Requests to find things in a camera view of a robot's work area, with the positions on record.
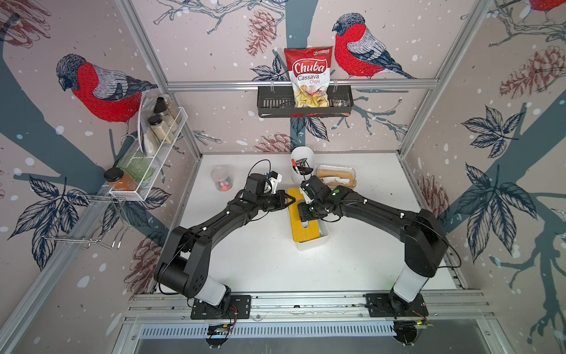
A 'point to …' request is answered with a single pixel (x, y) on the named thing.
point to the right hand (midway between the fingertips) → (299, 214)
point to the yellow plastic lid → (300, 233)
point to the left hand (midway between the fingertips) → (298, 196)
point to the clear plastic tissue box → (325, 167)
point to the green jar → (136, 165)
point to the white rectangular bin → (320, 243)
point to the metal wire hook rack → (93, 220)
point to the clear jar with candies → (222, 178)
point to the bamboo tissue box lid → (343, 173)
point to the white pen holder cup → (302, 164)
